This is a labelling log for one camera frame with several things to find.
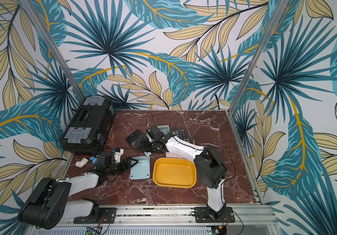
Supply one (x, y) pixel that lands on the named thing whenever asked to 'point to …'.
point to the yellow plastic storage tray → (178, 173)
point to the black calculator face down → (135, 138)
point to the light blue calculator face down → (148, 148)
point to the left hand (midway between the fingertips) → (135, 165)
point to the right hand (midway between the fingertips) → (144, 149)
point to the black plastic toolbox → (87, 129)
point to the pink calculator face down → (170, 154)
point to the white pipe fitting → (81, 164)
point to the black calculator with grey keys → (182, 134)
